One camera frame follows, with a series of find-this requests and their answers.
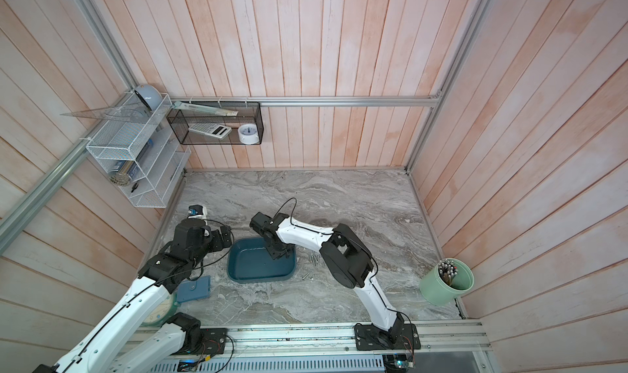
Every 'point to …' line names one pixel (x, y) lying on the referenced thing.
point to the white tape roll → (248, 133)
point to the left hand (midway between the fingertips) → (217, 233)
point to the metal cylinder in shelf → (121, 177)
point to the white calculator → (214, 130)
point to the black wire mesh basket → (218, 123)
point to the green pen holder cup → (447, 282)
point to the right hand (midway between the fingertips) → (282, 248)
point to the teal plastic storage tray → (250, 261)
